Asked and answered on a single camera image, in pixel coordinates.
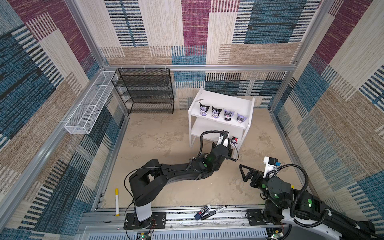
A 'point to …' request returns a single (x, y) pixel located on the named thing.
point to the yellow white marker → (116, 202)
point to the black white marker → (205, 216)
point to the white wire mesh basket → (86, 115)
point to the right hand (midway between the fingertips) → (244, 171)
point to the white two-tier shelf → (198, 124)
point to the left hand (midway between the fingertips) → (230, 139)
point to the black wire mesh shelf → (149, 89)
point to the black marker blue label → (205, 209)
